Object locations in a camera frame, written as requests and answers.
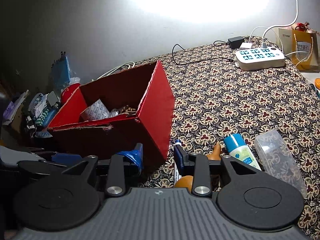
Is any blister pill pack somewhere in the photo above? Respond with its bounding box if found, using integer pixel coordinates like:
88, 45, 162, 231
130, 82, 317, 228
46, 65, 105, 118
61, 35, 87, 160
80, 99, 120, 121

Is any white power strip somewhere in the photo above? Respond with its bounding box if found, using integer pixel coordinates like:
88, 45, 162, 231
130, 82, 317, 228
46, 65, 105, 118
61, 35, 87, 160
235, 47, 285, 71

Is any white coiled cable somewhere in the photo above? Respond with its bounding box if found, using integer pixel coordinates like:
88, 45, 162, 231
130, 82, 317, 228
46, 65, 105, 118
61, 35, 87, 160
96, 61, 136, 80

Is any black power adapter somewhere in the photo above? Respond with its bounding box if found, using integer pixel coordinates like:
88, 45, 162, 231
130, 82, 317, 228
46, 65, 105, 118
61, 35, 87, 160
228, 36, 245, 49

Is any white bottle blue cap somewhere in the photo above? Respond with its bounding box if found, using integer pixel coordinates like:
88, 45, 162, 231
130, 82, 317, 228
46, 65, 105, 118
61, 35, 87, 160
223, 133, 261, 171

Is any blue glasses case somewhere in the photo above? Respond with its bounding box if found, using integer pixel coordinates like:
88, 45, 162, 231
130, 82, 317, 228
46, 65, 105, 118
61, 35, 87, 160
39, 107, 58, 128

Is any white power cord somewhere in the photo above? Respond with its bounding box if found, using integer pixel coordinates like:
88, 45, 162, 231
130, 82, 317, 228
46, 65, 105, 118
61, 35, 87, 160
247, 0, 299, 51

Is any yellow gift bag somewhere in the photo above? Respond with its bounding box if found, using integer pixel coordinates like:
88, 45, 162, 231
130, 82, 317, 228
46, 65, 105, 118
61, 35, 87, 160
277, 28, 319, 73

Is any red cardboard box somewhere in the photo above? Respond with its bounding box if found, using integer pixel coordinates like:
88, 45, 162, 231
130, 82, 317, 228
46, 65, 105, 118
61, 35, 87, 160
48, 60, 175, 170

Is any black thin cable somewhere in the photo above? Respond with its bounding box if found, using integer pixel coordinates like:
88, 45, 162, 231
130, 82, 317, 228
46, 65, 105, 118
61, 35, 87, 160
171, 39, 237, 66

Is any floral patterned tablecloth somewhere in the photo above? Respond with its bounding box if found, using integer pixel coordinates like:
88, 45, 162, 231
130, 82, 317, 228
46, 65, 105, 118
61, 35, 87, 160
140, 44, 319, 239

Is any small orange object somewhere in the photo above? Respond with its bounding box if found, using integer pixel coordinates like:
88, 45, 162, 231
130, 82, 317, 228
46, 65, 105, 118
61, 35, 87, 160
314, 78, 320, 89

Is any blue plastic bag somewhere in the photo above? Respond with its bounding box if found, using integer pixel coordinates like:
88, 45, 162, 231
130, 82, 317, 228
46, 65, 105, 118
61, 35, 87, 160
49, 51, 72, 97

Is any orange gourd ornament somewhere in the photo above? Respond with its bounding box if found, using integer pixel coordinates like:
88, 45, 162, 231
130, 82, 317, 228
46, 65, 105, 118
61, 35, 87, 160
174, 142, 221, 192

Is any blue white marker pen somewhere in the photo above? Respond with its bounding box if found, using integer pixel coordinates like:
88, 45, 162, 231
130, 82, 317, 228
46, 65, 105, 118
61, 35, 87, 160
173, 139, 183, 184

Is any brown pine cone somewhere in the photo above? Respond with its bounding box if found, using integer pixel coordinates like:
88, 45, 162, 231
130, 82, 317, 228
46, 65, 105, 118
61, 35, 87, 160
119, 105, 137, 115

